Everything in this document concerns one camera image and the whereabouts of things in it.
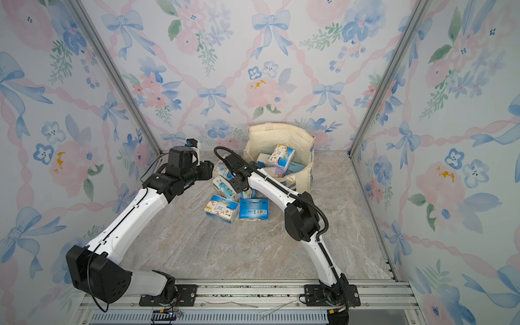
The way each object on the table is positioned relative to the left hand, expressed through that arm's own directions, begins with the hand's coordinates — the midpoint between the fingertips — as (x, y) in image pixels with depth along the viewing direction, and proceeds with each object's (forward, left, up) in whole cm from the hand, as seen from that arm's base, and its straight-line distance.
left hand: (209, 163), depth 79 cm
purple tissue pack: (+5, -29, -10) cm, 31 cm away
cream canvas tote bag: (+20, -22, -4) cm, 30 cm away
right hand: (+4, -12, -16) cm, 21 cm away
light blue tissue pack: (+13, -37, -16) cm, 42 cm away
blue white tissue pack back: (-1, -15, -20) cm, 25 cm away
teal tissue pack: (+2, -3, -18) cm, 19 cm away
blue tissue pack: (-9, -17, -20) cm, 28 cm away
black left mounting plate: (-41, +7, -26) cm, 49 cm away
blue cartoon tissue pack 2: (-8, -3, -20) cm, 22 cm away
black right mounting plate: (-41, -40, -26) cm, 63 cm away
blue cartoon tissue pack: (+12, -30, -8) cm, 33 cm away
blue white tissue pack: (+15, -21, -14) cm, 29 cm away
